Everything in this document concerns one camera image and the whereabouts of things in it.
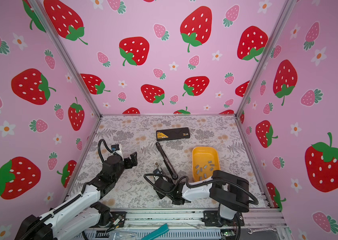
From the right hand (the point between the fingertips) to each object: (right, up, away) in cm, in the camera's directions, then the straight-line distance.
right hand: (156, 185), depth 84 cm
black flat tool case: (+9, +29, +24) cm, 39 cm away
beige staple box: (0, +11, +4) cm, 12 cm away
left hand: (-15, +19, 0) cm, 24 cm away
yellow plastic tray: (+31, +12, +11) cm, 35 cm away
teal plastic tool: (+5, -17, -13) cm, 21 cm away
